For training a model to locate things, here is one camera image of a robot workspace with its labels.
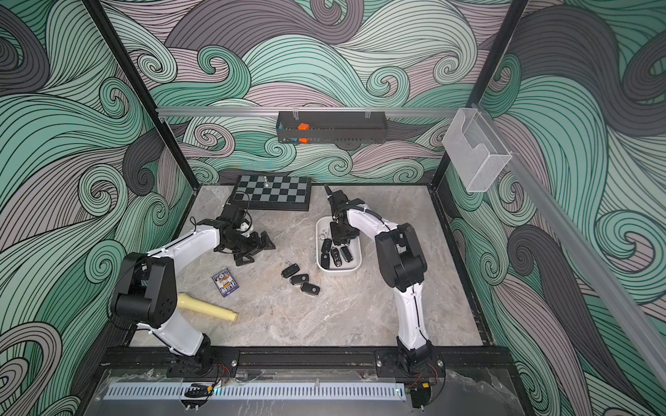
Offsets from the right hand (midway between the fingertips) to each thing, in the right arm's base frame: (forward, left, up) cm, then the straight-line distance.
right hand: (346, 235), depth 99 cm
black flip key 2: (-4, +8, -1) cm, 9 cm away
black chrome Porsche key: (-8, +4, -2) cm, 9 cm away
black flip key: (-14, +21, -2) cm, 25 cm away
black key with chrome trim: (-8, 0, -1) cm, 8 cm away
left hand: (-9, +29, +5) cm, 31 cm away
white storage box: (+3, +9, -1) cm, 9 cm away
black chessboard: (+23, +32, +1) cm, 39 cm away
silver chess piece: (+27, +35, +2) cm, 45 cm away
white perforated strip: (-49, +38, -3) cm, 62 cm away
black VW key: (-17, +17, -2) cm, 24 cm away
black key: (-10, +8, -3) cm, 13 cm away
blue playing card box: (-18, +43, 0) cm, 47 cm away
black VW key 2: (-21, +13, -2) cm, 25 cm away
